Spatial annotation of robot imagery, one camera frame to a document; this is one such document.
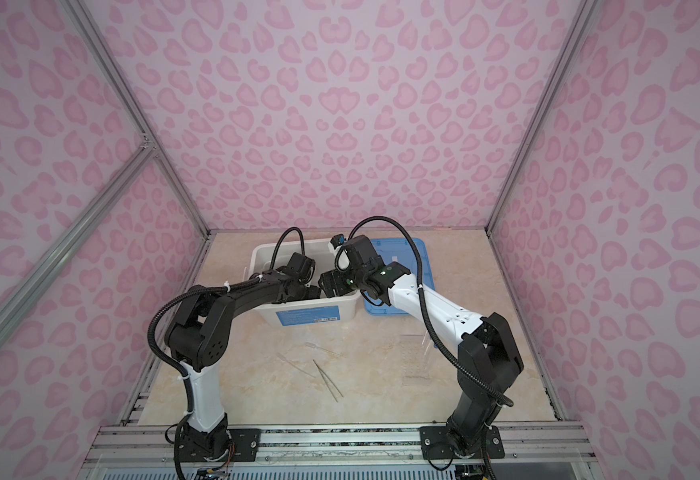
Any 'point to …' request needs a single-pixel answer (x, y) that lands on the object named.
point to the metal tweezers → (322, 374)
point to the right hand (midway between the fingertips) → (333, 275)
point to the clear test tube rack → (415, 350)
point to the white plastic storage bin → (312, 311)
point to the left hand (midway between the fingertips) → (313, 293)
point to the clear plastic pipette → (310, 344)
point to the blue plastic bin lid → (400, 251)
